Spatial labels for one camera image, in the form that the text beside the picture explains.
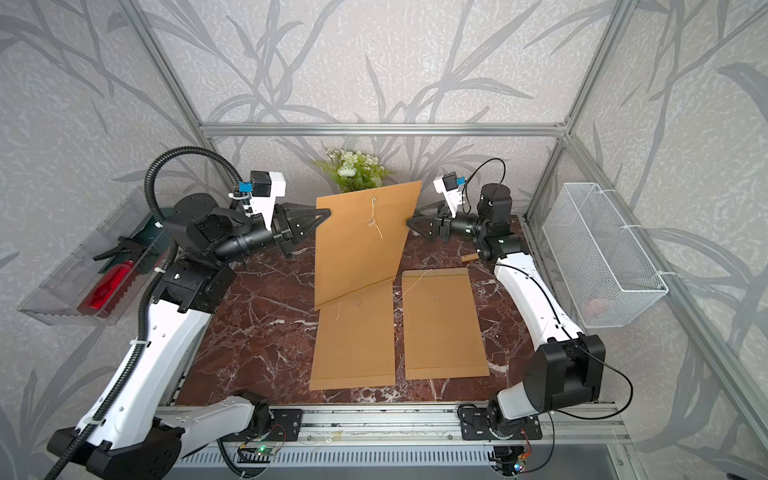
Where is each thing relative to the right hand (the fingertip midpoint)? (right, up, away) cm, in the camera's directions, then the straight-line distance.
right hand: (412, 218), depth 70 cm
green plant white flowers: (-18, +17, +23) cm, 34 cm away
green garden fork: (+21, -11, +36) cm, 43 cm away
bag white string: (+1, -20, +30) cm, 36 cm away
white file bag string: (-23, -27, +24) cm, 43 cm away
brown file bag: (-17, -35, +19) cm, 44 cm away
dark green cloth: (-58, -7, -3) cm, 58 cm away
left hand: (-16, -1, -16) cm, 23 cm away
